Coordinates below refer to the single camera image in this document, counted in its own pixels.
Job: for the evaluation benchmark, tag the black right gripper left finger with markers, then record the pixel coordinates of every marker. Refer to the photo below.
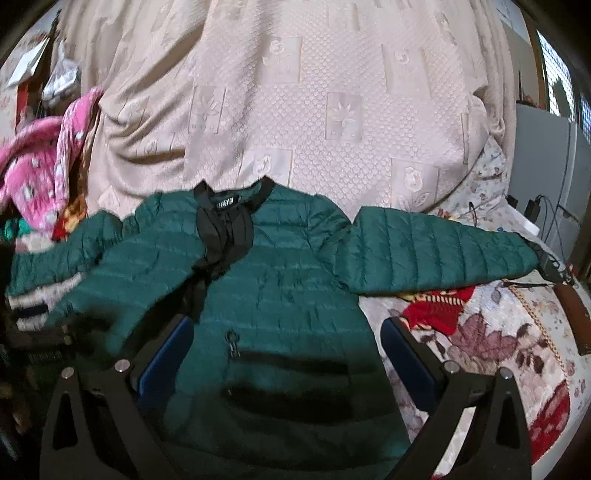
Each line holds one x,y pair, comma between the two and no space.
96,422

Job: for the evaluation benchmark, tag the white floral bed sheet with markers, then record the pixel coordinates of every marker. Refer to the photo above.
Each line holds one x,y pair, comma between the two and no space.
486,339

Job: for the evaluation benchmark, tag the beige embossed quilt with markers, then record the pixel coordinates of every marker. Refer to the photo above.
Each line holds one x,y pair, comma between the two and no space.
404,104

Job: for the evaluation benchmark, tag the pink floral blanket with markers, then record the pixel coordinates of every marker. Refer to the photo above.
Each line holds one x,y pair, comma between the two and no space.
35,164

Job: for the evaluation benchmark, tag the dark green puffer jacket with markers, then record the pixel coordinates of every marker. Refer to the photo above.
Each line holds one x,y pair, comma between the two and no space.
282,377

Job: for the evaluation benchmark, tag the white cabinet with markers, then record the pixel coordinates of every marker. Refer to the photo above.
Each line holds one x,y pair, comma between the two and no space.
552,158

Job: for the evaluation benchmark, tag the red orange patterned blanket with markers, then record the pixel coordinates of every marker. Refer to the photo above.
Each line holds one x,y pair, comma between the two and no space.
436,310

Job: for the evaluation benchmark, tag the black power adapter with cable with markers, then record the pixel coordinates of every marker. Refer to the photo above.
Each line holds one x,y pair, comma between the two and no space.
558,228

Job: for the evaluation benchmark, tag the brown handbag with chain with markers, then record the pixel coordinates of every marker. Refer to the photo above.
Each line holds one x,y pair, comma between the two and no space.
577,313

